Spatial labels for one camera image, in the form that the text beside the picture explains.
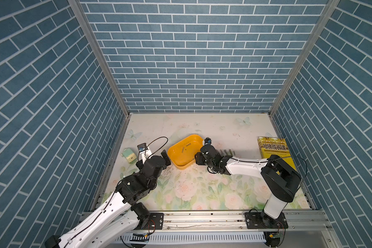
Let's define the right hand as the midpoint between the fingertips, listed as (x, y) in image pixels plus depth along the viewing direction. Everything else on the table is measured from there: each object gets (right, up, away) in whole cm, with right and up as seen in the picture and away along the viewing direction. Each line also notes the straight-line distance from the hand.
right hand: (197, 156), depth 90 cm
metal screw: (+18, +2, +9) cm, 20 cm away
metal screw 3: (+24, +1, +9) cm, 26 cm away
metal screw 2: (+22, +2, +9) cm, 23 cm away
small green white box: (-39, 0, -2) cm, 39 cm away
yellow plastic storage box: (-10, 0, +8) cm, 13 cm away
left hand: (-17, +4, -17) cm, 24 cm away
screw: (-9, +4, +11) cm, 15 cm away
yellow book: (+47, +5, +9) cm, 48 cm away
